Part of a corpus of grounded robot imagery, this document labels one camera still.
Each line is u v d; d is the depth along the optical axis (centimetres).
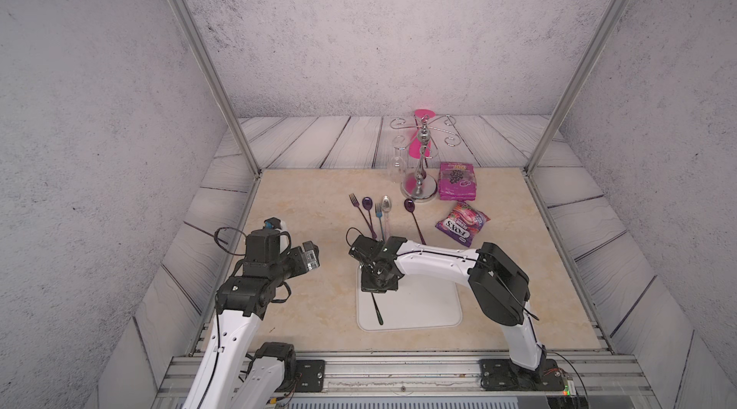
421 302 86
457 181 108
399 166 100
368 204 108
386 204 108
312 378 73
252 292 49
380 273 64
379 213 108
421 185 115
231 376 42
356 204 111
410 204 108
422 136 94
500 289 50
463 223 102
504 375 72
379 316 83
